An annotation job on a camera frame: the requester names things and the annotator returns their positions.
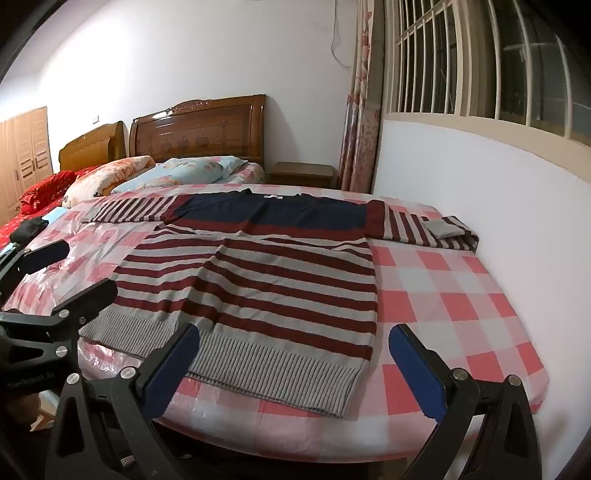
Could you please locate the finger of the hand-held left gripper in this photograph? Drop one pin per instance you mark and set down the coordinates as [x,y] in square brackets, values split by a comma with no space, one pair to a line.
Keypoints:
[44,257]
[90,295]

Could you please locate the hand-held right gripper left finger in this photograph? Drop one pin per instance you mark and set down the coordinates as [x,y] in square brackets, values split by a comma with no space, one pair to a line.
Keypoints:
[170,371]

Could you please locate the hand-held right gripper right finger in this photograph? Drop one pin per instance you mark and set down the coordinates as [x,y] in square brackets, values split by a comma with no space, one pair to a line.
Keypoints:
[415,371]

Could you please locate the striped knit sweater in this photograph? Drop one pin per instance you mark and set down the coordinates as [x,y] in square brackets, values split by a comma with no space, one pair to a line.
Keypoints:
[277,286]

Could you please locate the black pouch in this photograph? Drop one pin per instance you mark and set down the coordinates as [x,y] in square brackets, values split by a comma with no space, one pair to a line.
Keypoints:
[27,230]

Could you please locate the red blanket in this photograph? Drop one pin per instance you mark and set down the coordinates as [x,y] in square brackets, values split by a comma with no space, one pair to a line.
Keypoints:
[46,184]

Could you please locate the pink checkered bed cover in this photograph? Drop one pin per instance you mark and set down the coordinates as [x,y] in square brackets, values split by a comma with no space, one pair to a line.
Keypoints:
[438,295]

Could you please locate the orange floral pillow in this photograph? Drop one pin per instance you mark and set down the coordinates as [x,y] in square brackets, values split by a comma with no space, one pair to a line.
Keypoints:
[101,177]

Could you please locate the wooden wardrobe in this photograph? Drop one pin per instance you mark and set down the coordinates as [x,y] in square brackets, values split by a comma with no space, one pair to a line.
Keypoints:
[23,157]

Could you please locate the small wooden headboard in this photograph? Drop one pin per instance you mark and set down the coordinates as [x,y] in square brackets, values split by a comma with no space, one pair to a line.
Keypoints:
[92,147]

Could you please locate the light blue floral pillow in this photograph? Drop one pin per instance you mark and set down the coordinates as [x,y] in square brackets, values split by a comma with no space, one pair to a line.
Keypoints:
[184,168]

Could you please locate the large wooden headboard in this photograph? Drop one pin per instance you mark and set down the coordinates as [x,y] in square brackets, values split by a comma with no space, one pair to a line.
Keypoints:
[198,124]

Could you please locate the wooden nightstand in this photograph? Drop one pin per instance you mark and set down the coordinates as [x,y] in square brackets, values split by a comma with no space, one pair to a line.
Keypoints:
[300,174]

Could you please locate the pink floral curtain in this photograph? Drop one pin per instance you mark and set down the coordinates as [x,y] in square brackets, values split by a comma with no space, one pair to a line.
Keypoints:
[362,115]

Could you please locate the window with cream grille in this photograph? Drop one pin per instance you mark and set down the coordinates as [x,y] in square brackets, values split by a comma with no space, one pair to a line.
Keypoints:
[485,60]

